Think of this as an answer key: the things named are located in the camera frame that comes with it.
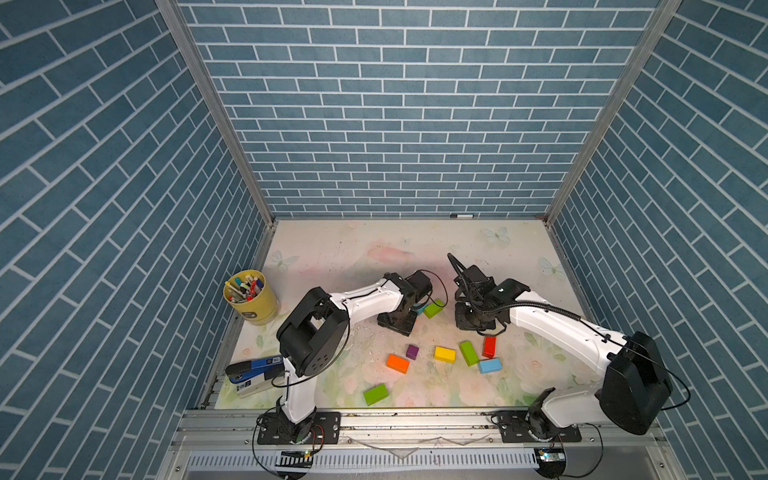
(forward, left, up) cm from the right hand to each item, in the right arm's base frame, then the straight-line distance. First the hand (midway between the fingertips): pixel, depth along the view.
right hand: (461, 323), depth 84 cm
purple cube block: (-7, +13, -6) cm, 16 cm away
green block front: (-18, +22, -8) cm, 30 cm away
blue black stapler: (-18, +54, -3) cm, 57 cm away
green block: (+6, +7, -4) cm, 10 cm away
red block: (-3, -9, -7) cm, 12 cm away
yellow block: (-7, +4, -7) cm, 11 cm away
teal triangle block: (0, +12, +6) cm, 13 cm away
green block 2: (-5, -3, -8) cm, 10 cm away
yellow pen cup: (+3, +63, +1) cm, 63 cm away
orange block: (-10, +17, -9) cm, 22 cm away
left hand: (0, +16, -7) cm, 17 cm away
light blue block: (-9, -9, -7) cm, 14 cm away
